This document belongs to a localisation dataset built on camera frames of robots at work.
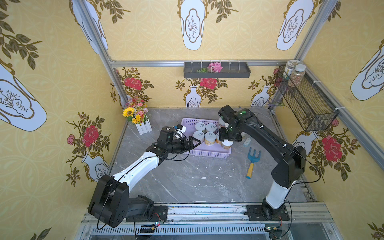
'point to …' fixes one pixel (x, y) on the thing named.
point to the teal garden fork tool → (253, 159)
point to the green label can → (200, 126)
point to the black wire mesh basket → (313, 110)
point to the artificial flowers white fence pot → (137, 111)
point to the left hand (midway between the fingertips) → (192, 142)
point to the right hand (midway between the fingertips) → (228, 136)
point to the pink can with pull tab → (199, 135)
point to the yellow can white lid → (226, 144)
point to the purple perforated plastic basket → (215, 151)
